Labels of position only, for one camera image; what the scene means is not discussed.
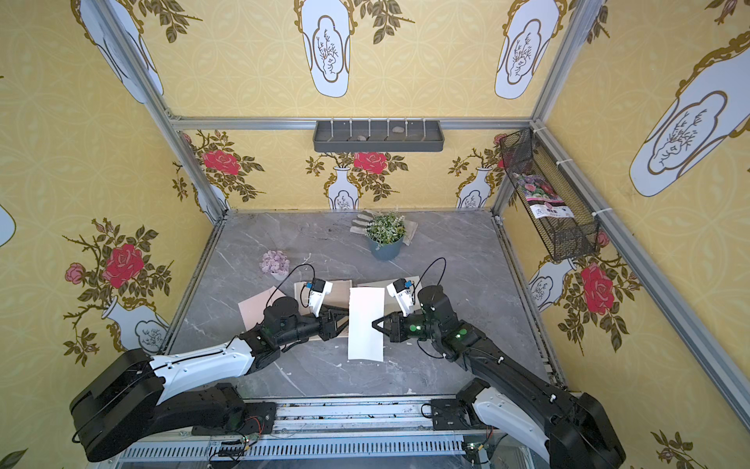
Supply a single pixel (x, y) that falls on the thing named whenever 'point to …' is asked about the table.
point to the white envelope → (391, 305)
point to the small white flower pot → (280, 277)
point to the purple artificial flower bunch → (274, 262)
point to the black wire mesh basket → (563, 228)
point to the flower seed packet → (542, 198)
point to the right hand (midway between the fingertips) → (374, 331)
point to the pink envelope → (252, 310)
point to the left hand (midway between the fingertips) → (356, 317)
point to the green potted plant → (386, 229)
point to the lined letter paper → (339, 296)
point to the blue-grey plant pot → (386, 252)
